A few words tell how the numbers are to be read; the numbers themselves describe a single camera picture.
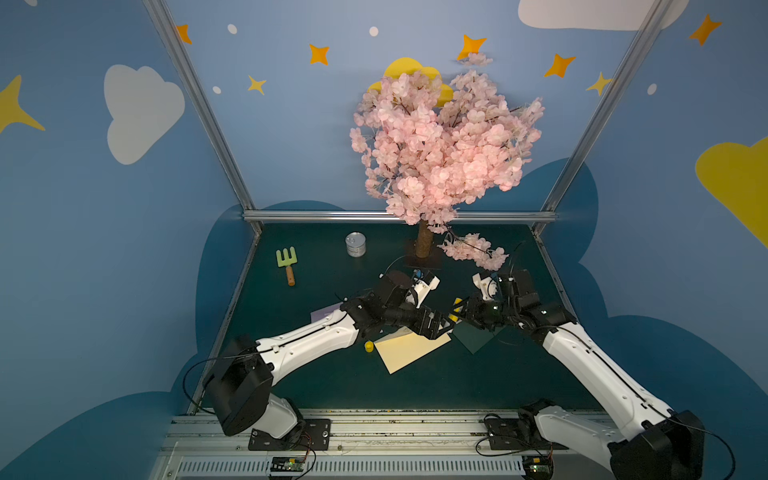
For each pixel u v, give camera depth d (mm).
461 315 763
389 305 606
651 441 378
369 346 886
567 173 1038
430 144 718
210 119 880
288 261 1109
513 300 604
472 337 934
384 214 677
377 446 733
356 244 1111
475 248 838
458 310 764
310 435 735
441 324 660
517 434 733
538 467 731
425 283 685
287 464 718
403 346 896
